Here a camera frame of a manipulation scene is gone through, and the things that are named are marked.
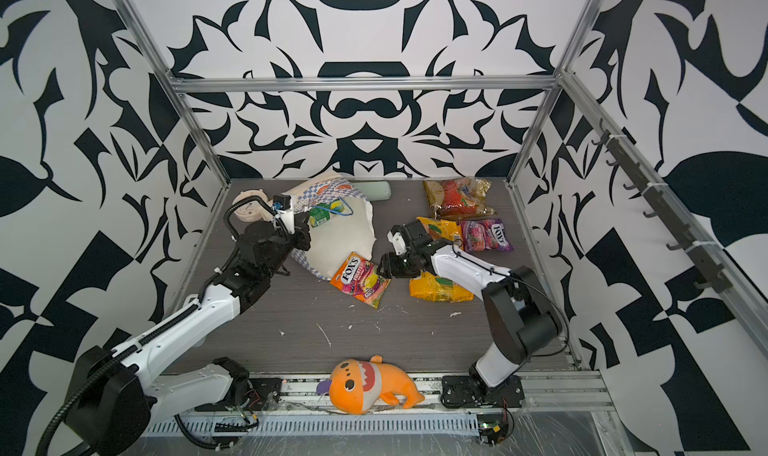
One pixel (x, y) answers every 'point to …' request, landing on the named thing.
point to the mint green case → (374, 190)
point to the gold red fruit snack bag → (458, 198)
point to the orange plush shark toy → (358, 386)
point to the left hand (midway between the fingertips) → (306, 207)
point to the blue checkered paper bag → (340, 216)
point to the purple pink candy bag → (484, 235)
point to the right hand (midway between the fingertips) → (385, 269)
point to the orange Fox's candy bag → (362, 278)
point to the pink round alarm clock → (253, 211)
